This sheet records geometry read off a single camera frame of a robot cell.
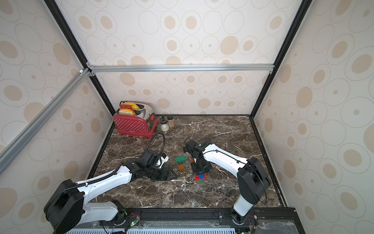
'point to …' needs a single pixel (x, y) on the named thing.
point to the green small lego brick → (200, 181)
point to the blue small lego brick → (201, 176)
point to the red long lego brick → (197, 177)
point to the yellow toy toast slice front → (125, 111)
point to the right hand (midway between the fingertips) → (198, 176)
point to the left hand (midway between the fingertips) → (174, 177)
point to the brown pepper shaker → (171, 122)
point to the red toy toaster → (142, 124)
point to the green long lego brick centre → (180, 159)
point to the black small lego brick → (184, 148)
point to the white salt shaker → (164, 124)
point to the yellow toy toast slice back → (135, 107)
